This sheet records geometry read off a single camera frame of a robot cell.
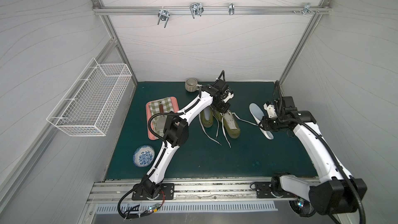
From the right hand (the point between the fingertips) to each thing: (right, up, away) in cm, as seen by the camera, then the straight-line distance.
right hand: (262, 124), depth 79 cm
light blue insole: (0, +5, +6) cm, 7 cm away
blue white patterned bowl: (-64, -19, +5) cm, 67 cm away
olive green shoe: (-14, -3, +16) cm, 22 cm away
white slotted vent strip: (-75, -37, -8) cm, 84 cm away
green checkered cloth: (-65, +7, +26) cm, 70 cm away
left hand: (-16, +6, +12) cm, 21 cm away
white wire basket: (-82, +9, -11) cm, 84 cm away
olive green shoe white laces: (-29, 0, +19) cm, 35 cm away
